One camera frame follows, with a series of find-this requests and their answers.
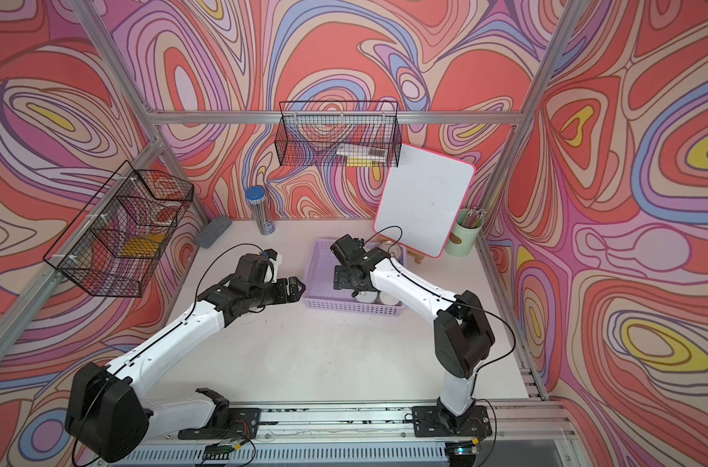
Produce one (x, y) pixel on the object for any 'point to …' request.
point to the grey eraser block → (209, 234)
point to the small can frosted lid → (367, 296)
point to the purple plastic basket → (318, 282)
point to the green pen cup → (465, 231)
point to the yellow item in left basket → (146, 245)
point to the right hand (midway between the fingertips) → (353, 287)
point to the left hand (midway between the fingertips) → (297, 288)
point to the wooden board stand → (417, 257)
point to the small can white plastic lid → (387, 299)
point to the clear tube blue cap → (255, 197)
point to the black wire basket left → (111, 244)
